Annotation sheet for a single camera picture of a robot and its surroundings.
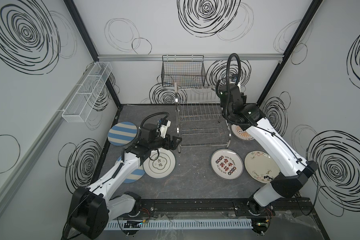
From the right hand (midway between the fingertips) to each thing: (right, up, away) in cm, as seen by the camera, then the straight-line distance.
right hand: (232, 93), depth 70 cm
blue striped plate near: (-50, -44, +14) cm, 68 cm away
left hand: (-27, -22, +9) cm, 36 cm away
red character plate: (+3, -39, +19) cm, 44 cm away
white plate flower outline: (-37, -39, +19) cm, 57 cm away
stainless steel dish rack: (-15, -13, -3) cm, 21 cm away
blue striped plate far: (-65, -22, +33) cm, 76 cm away
